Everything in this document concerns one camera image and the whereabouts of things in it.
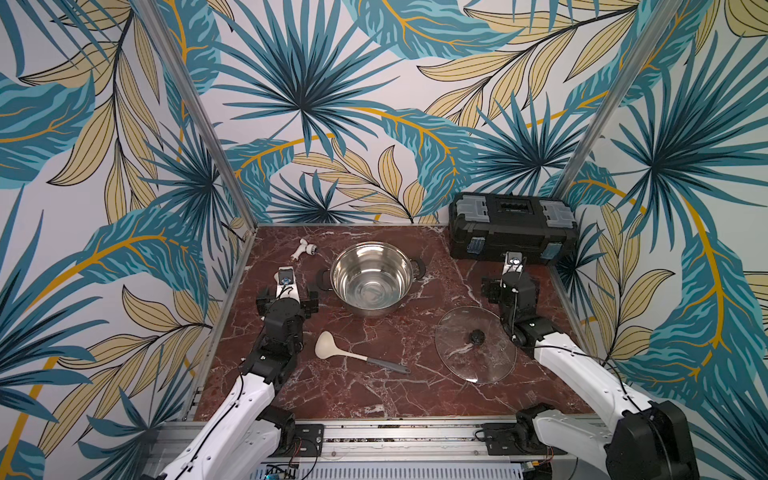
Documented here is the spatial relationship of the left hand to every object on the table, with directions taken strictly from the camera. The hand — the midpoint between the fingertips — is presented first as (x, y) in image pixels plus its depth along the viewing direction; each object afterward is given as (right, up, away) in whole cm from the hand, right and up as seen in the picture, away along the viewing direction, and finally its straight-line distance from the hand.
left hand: (289, 288), depth 78 cm
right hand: (+60, +3, +5) cm, 60 cm away
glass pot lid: (+52, -18, +11) cm, 56 cm away
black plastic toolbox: (+58, +18, +20) cm, 64 cm away
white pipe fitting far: (-4, +11, +31) cm, 34 cm away
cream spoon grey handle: (+7, -18, +8) cm, 21 cm away
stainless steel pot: (+21, +1, +25) cm, 32 cm away
